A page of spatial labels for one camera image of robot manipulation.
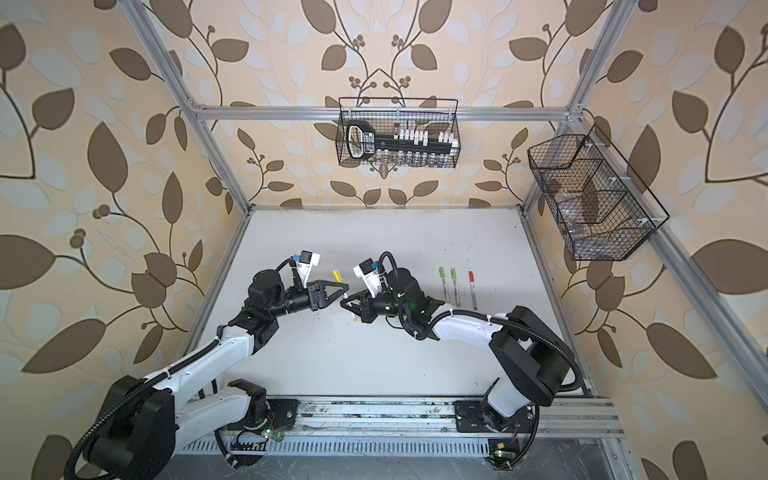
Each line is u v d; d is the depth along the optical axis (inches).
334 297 28.8
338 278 29.7
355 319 29.7
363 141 33.0
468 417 28.9
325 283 28.3
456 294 37.9
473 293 37.9
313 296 26.8
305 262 28.4
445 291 37.9
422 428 29.0
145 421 16.0
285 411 29.7
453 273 40.1
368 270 27.9
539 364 17.3
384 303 27.5
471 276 40.0
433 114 35.8
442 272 40.1
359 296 28.4
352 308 29.6
